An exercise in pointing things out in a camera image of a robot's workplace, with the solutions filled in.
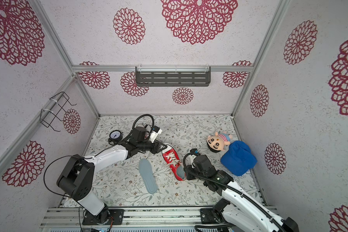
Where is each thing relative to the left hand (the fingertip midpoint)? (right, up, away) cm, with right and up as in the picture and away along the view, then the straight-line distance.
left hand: (165, 146), depth 86 cm
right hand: (+10, -11, -8) cm, 17 cm away
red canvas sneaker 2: (+3, -5, -2) cm, 6 cm away
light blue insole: (-13, -15, +6) cm, 21 cm away
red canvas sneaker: (-9, +7, -9) cm, 15 cm away
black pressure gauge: (-37, +5, +18) cm, 41 cm away
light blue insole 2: (+9, -15, 0) cm, 18 cm away
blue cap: (+47, -9, +7) cm, 49 cm away
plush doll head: (+32, +1, +8) cm, 33 cm away
